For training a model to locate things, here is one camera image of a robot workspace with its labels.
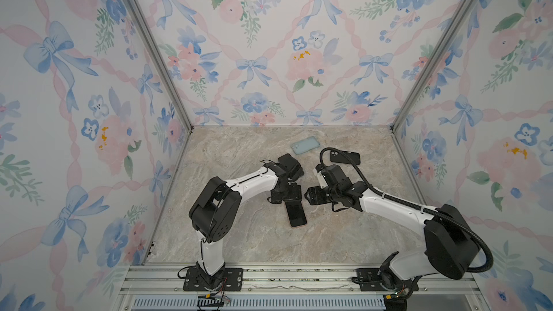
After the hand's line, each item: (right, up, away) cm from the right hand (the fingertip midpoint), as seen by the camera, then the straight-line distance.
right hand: (311, 192), depth 87 cm
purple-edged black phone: (-6, -9, +3) cm, 11 cm away
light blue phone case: (+1, +20, +26) cm, 33 cm away
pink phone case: (-6, -13, -2) cm, 14 cm away
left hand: (-7, -3, +2) cm, 7 cm away
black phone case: (+17, +14, +22) cm, 30 cm away
